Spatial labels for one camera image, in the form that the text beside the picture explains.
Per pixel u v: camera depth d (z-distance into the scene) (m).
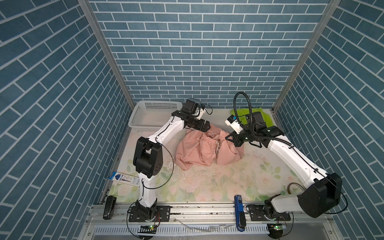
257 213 0.74
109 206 0.72
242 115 0.68
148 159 0.51
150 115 1.15
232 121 0.69
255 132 0.59
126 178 0.84
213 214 0.75
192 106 0.73
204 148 0.89
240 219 0.71
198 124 0.81
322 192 0.40
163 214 0.73
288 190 0.83
